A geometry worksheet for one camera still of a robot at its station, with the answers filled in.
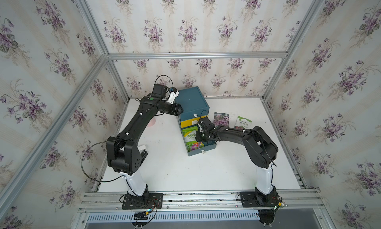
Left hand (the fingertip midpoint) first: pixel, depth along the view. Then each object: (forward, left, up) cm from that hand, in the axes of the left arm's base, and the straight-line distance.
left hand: (179, 110), depth 85 cm
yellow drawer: (-2, -7, -9) cm, 12 cm away
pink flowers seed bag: (+8, -29, -19) cm, 36 cm away
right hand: (-7, -11, -20) cm, 24 cm away
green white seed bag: (+5, -45, -20) cm, 49 cm away
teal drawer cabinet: (0, -9, +3) cm, 10 cm away
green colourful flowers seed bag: (-6, -6, -18) cm, 20 cm away
